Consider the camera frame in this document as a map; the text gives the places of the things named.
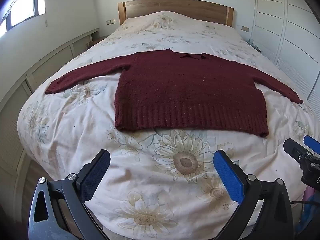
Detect low beige slatted cabinet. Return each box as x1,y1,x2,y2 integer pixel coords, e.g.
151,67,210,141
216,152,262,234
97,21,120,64
0,28,100,205

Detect cluttered bedside table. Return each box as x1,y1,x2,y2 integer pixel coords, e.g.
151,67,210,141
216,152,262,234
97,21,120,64
246,39,262,52

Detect floral white duvet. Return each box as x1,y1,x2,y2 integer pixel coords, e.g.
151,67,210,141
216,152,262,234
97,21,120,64
17,10,316,233

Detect window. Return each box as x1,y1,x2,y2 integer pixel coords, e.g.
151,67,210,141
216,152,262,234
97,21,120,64
0,0,47,32

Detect wooden headboard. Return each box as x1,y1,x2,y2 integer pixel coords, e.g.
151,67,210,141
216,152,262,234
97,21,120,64
118,0,234,27

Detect dark red knitted sweater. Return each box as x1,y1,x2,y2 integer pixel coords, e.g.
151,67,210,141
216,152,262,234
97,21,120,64
45,49,304,138

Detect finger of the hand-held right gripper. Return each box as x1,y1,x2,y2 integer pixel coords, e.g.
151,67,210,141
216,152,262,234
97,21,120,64
303,135,320,155
283,138,320,172

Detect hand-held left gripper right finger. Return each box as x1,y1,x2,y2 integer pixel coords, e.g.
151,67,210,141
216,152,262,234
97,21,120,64
213,150,294,240

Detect white wardrobe doors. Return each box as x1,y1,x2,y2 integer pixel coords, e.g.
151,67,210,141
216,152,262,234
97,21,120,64
251,0,320,102

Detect blue cloth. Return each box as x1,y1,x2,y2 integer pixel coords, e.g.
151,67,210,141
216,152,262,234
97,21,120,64
296,194,320,234

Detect black cable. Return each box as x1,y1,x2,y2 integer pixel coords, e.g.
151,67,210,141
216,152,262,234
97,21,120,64
289,199,320,205

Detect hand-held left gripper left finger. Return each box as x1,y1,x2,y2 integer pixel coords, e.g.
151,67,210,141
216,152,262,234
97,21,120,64
29,149,112,240

